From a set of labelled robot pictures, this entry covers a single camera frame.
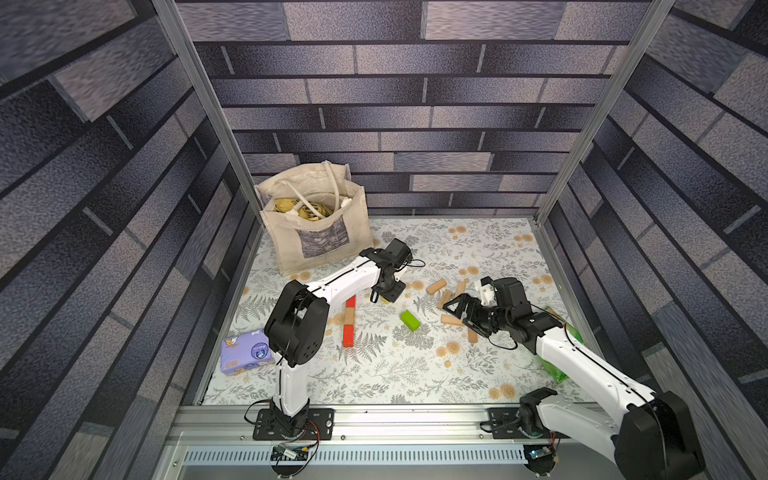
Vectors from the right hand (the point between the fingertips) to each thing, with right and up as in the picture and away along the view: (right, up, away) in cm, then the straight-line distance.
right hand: (450, 311), depth 83 cm
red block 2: (-30, -9, +6) cm, 32 cm away
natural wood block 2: (-1, +4, +18) cm, 18 cm away
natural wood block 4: (+1, -5, +9) cm, 10 cm away
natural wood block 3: (+8, +4, +18) cm, 20 cm away
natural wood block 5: (+8, -9, +5) cm, 13 cm away
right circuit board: (+21, -33, -10) cm, 40 cm away
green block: (-11, -5, +9) cm, 15 cm away
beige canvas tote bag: (-40, +29, +7) cm, 49 cm away
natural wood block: (-30, -4, +9) cm, 31 cm away
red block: (-29, +1, +10) cm, 31 cm away
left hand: (-16, +5, +9) cm, 19 cm away
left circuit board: (-42, -32, -11) cm, 54 cm away
